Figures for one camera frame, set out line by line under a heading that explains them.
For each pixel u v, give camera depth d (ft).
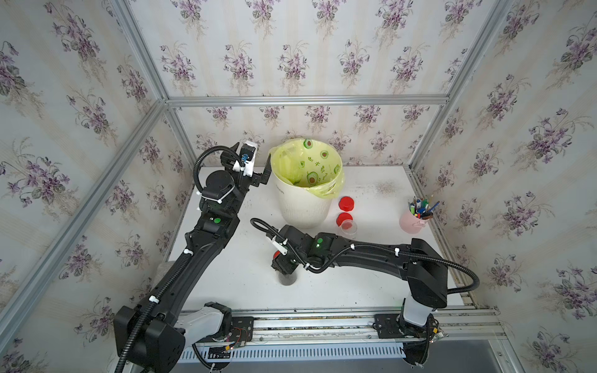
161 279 1.39
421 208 3.03
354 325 2.46
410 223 2.99
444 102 3.14
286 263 2.25
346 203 3.44
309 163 3.08
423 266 1.59
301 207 3.03
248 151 1.74
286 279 2.64
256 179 2.02
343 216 3.24
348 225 2.95
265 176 2.07
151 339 1.19
